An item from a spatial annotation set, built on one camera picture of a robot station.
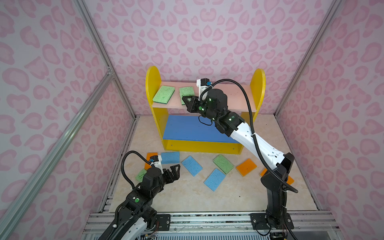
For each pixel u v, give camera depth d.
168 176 0.66
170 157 0.96
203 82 0.59
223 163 0.92
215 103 0.52
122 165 0.54
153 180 0.56
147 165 0.65
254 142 0.48
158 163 0.69
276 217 0.63
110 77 0.89
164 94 0.72
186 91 0.74
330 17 0.72
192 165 0.93
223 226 0.72
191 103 0.59
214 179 0.86
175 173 0.68
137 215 0.52
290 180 0.87
